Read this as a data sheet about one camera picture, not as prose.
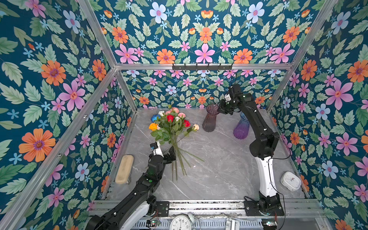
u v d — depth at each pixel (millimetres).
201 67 932
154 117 1039
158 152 730
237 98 683
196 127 1045
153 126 1045
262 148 604
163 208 737
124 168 842
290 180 801
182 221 674
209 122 1065
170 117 1018
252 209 735
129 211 481
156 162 616
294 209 751
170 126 1014
